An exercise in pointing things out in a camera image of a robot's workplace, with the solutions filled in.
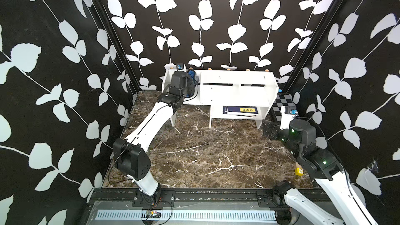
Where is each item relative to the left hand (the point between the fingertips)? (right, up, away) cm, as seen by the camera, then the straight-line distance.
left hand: (188, 77), depth 80 cm
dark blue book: (+29, -18, +11) cm, 36 cm away
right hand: (+37, -20, -12) cm, 44 cm away
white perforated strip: (0, -66, -9) cm, 66 cm away
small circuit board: (-16, -66, -8) cm, 68 cm away
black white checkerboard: (+66, -11, +31) cm, 74 cm away
